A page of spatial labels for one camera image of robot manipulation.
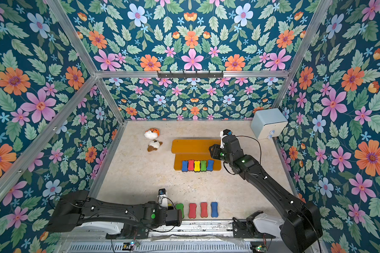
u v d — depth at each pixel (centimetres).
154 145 104
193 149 84
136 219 50
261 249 69
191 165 93
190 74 94
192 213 80
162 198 70
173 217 58
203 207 80
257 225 62
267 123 96
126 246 72
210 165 93
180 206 80
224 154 65
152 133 104
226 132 70
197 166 93
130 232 65
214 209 78
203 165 93
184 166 93
